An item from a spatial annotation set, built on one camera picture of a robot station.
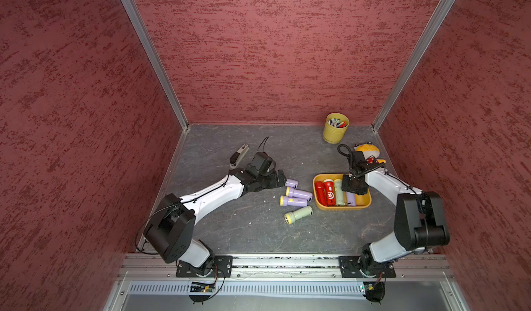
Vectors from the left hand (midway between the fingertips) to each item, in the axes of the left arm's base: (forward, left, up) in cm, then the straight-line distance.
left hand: (276, 185), depth 85 cm
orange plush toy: (+20, -47, -3) cm, 51 cm away
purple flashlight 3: (-4, -4, -7) cm, 9 cm away
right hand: (+1, -33, -8) cm, 34 cm away
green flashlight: (-1, -28, -7) cm, 29 cm away
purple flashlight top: (+5, -7, -8) cm, 12 cm away
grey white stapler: (+17, +20, -6) cm, 27 cm away
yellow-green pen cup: (+32, -31, +2) cm, 44 cm away
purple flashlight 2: (-1, -12, -8) cm, 14 cm away
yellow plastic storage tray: (-2, -39, -11) cm, 41 cm away
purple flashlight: (-2, -33, -8) cm, 34 cm away
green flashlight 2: (-11, -6, -7) cm, 14 cm away
